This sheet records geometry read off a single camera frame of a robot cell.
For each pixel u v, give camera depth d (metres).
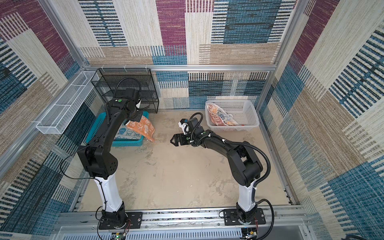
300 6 0.71
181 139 0.80
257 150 0.45
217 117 1.10
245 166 0.50
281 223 0.72
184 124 0.84
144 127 0.93
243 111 1.17
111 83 1.03
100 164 0.51
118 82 1.02
